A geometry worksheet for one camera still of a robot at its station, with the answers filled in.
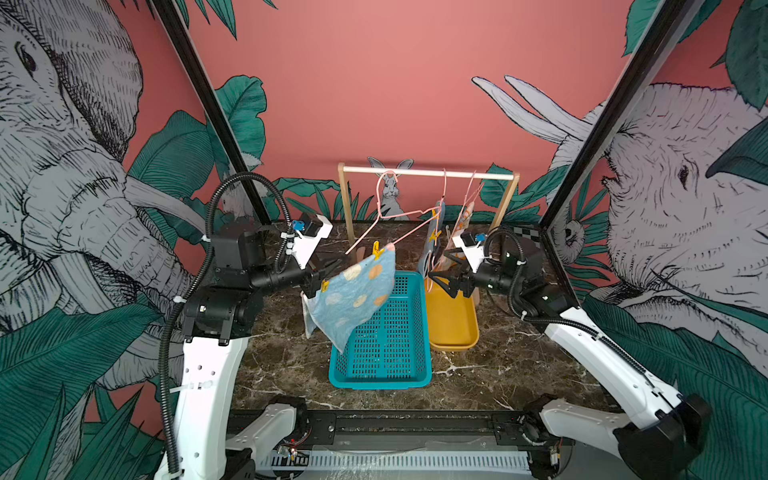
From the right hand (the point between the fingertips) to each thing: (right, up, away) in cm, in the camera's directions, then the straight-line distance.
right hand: (436, 260), depth 69 cm
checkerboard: (+42, +9, +46) cm, 63 cm away
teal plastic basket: (-10, -28, +18) cm, 35 cm away
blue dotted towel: (-22, -12, +4) cm, 26 cm away
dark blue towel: (0, +3, +16) cm, 17 cm away
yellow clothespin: (-14, +2, -3) cm, 14 cm away
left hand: (-20, +2, -11) cm, 23 cm away
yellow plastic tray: (+9, -20, +24) cm, 33 cm away
